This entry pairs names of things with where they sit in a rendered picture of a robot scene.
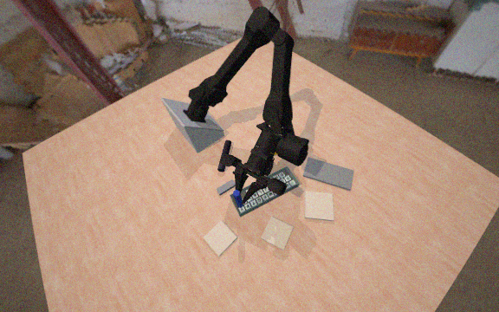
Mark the dark blue stylus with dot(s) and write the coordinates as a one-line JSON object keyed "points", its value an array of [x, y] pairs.
{"points": [[238, 198]]}

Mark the grey keyboard with white letter keys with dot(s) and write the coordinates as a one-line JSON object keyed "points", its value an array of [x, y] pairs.
{"points": [[263, 196]]}

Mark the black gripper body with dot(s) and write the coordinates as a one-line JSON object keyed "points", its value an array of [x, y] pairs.
{"points": [[256, 167]]}

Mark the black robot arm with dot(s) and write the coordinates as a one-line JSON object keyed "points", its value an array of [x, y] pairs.
{"points": [[261, 28]]}

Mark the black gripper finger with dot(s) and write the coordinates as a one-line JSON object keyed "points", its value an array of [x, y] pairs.
{"points": [[240, 180], [254, 187]]}

